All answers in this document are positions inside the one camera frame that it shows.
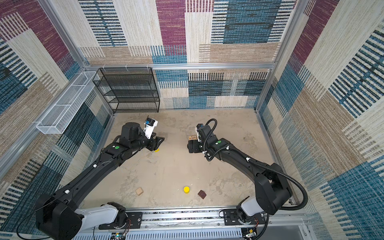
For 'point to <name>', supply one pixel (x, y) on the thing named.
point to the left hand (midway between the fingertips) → (159, 133)
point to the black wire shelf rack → (129, 90)
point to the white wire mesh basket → (62, 112)
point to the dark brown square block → (202, 194)
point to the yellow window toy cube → (157, 150)
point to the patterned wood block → (193, 137)
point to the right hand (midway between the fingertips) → (195, 147)
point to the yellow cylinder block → (186, 190)
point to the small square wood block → (139, 191)
